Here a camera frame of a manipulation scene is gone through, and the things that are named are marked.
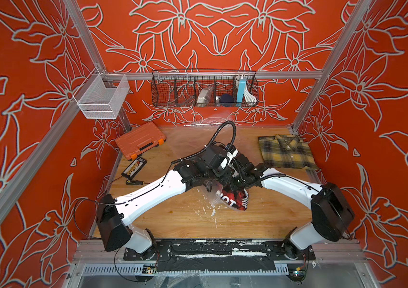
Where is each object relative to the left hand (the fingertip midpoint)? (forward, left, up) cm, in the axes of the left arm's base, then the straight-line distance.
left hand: (234, 170), depth 71 cm
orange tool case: (+28, +56, -19) cm, 66 cm away
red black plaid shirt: (-4, -3, -15) cm, 16 cm away
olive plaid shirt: (+29, -35, -21) cm, 50 cm away
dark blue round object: (+42, +3, +4) cm, 42 cm away
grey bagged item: (+41, +15, +8) cm, 44 cm away
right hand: (+2, +2, -17) cm, 17 cm away
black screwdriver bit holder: (+12, +52, -22) cm, 58 cm away
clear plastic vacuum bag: (+35, +26, -24) cm, 50 cm away
